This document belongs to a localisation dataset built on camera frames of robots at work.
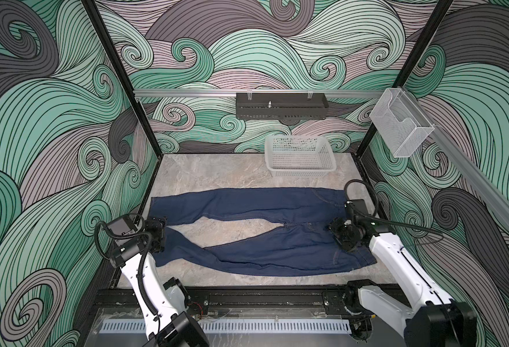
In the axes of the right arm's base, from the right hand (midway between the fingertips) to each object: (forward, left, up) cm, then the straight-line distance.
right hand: (329, 232), depth 82 cm
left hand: (+1, +61, +9) cm, 61 cm away
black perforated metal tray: (+50, +15, +24) cm, 58 cm away
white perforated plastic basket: (+50, +2, -9) cm, 51 cm away
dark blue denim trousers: (-1, +9, -8) cm, 12 cm away
